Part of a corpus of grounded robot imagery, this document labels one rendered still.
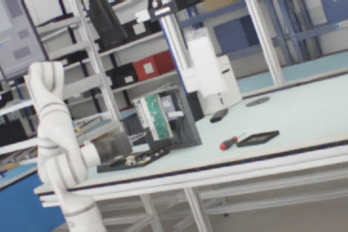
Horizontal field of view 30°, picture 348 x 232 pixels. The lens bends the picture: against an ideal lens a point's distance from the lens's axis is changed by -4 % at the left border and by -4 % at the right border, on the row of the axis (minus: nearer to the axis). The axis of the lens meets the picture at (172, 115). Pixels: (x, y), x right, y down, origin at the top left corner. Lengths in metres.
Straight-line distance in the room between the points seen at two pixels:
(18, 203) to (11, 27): 0.99
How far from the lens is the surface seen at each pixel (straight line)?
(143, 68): 7.04
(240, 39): 6.35
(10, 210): 3.69
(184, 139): 2.30
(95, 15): 4.82
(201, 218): 3.17
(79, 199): 1.76
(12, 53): 3.53
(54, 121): 1.86
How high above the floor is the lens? 1.39
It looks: 7 degrees down
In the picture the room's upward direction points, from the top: 20 degrees counter-clockwise
